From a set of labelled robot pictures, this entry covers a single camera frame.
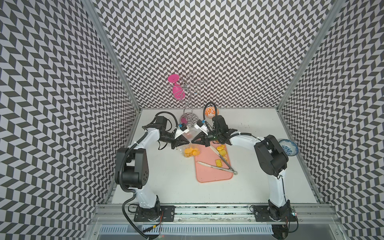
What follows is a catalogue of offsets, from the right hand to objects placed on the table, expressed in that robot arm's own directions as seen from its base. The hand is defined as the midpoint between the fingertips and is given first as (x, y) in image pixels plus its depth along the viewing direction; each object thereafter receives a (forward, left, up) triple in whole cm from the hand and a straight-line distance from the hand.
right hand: (193, 142), depth 85 cm
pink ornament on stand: (+49, +14, -3) cm, 51 cm away
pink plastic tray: (-14, -7, -13) cm, 20 cm away
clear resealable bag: (-1, +2, -7) cm, 8 cm away
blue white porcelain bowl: (+2, -61, -11) cm, 62 cm away
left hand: (0, +4, -1) cm, 4 cm away
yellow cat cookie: (+2, -17, -11) cm, 20 cm away
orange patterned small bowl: (+33, -11, -10) cm, 37 cm away
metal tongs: (-10, -14, -12) cm, 21 cm away
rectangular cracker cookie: (-8, -15, -12) cm, 21 cm away
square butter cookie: (-1, -18, -12) cm, 22 cm away
